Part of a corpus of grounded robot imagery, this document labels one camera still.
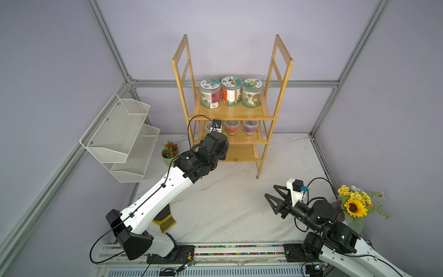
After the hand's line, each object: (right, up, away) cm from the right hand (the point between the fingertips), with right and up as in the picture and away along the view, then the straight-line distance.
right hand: (270, 193), depth 68 cm
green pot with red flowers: (-49, +16, +25) cm, 57 cm away
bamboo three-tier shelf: (-9, +18, +23) cm, 30 cm away
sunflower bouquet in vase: (+31, -3, -5) cm, 32 cm away
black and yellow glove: (-48, -17, +15) cm, 53 cm away
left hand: (-22, +20, +3) cm, 30 cm away
